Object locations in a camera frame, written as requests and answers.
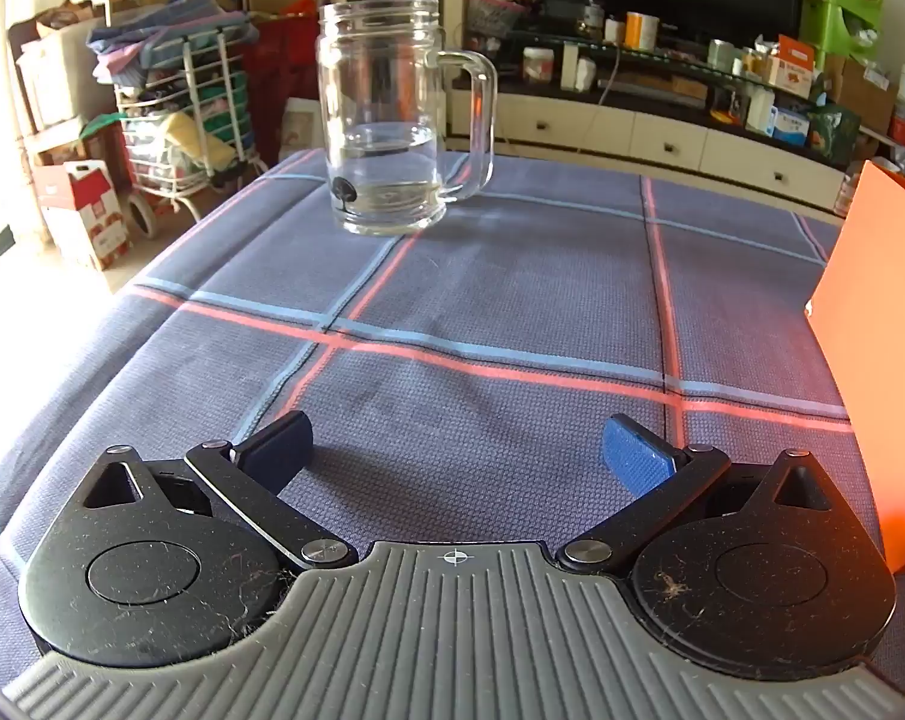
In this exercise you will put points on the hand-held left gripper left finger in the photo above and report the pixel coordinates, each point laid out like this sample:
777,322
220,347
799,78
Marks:
280,451

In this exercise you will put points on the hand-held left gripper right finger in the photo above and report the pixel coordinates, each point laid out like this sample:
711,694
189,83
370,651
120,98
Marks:
636,457

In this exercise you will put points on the orange cardboard box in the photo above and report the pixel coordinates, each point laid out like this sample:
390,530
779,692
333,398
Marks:
887,315

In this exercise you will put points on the blue checked tablecloth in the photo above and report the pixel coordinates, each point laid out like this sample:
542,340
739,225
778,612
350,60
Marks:
497,300

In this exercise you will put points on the white and red printed carton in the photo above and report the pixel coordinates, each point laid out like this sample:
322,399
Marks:
85,210

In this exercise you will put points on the cream television cabinet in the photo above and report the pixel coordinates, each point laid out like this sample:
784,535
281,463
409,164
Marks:
669,139

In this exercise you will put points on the metal shopping trolley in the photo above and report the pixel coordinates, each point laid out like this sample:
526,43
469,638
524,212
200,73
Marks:
197,135

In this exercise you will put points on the blue and white tissue box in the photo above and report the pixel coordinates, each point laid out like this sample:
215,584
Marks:
789,127

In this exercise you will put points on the green foil packet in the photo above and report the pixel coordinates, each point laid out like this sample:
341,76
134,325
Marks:
834,131

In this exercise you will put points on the clear jar with white lid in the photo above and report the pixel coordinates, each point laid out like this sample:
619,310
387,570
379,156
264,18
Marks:
538,65

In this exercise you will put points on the orange and white carton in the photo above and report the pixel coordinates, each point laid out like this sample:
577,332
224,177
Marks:
791,67

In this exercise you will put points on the yellow and white roll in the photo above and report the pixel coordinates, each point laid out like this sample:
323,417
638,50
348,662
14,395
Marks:
639,31

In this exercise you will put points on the folded blue cloth bundle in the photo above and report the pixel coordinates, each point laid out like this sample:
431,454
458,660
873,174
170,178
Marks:
167,34

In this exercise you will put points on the open brown cardboard box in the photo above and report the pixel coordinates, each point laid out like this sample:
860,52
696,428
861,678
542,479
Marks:
59,67

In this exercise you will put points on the pink woven basket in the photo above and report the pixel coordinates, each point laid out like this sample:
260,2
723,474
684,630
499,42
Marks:
491,13

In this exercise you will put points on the green stacking bins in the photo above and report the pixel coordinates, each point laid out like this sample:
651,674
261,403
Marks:
838,11

